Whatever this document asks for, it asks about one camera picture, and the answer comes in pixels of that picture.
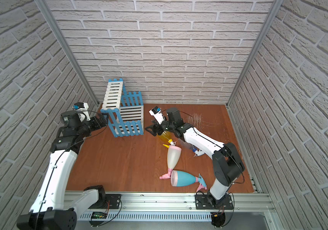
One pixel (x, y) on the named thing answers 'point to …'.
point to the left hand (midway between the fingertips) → (99, 112)
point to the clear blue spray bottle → (196, 151)
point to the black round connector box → (217, 219)
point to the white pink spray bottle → (173, 155)
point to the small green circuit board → (99, 215)
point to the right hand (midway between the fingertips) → (146, 127)
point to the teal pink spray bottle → (180, 178)
